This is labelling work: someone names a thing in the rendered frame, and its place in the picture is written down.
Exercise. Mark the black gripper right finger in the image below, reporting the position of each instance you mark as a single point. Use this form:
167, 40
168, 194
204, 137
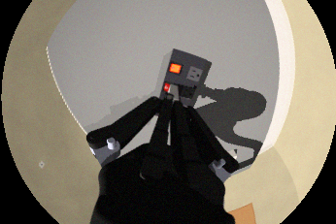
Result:
199, 142

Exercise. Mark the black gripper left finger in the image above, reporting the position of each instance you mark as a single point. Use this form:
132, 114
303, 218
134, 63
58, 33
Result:
107, 142

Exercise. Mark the black power strip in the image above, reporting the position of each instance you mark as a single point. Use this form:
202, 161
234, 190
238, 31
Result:
184, 70

